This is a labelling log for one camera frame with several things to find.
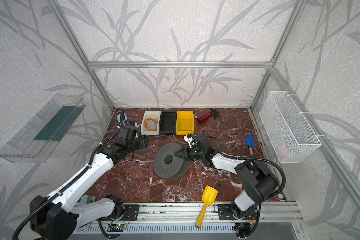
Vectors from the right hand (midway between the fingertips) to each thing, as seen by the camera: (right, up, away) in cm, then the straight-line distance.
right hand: (175, 150), depth 82 cm
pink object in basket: (+54, +2, -9) cm, 55 cm away
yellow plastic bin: (+5, +14, +26) cm, 30 cm away
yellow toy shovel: (+18, -24, -4) cm, 30 cm away
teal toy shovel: (-47, +19, +32) cm, 60 cm away
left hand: (-16, +8, -1) cm, 18 cm away
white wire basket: (+50, +10, -21) cm, 55 cm away
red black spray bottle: (+21, +20, +30) cm, 42 cm away
